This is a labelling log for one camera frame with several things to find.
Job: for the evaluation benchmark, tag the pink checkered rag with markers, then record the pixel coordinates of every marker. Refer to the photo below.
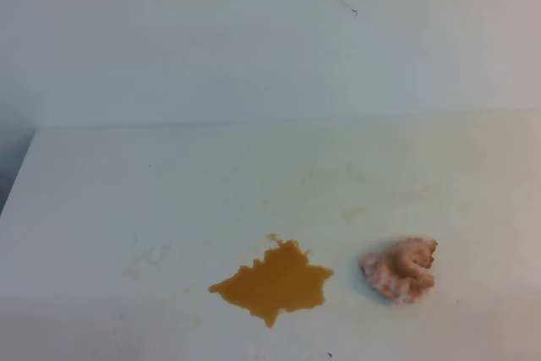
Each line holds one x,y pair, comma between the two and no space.
401,273

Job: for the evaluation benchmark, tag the brown coffee stain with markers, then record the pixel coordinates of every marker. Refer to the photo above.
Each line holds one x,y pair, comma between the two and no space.
282,281

